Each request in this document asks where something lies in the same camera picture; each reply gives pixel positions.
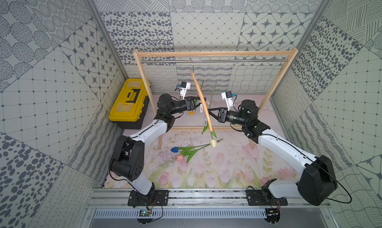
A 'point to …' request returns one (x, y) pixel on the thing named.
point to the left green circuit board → (144, 212)
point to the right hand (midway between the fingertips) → (208, 112)
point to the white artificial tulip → (213, 143)
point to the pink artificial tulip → (180, 158)
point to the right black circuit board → (272, 214)
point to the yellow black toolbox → (129, 110)
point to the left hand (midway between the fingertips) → (205, 99)
